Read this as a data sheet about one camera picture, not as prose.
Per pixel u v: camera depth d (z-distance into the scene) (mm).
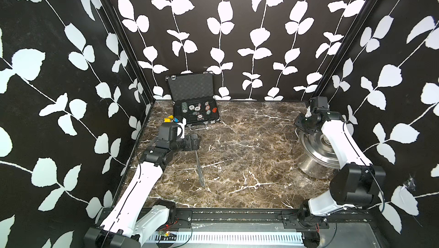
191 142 675
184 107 1117
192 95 1138
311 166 938
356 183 443
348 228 727
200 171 880
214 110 1145
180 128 616
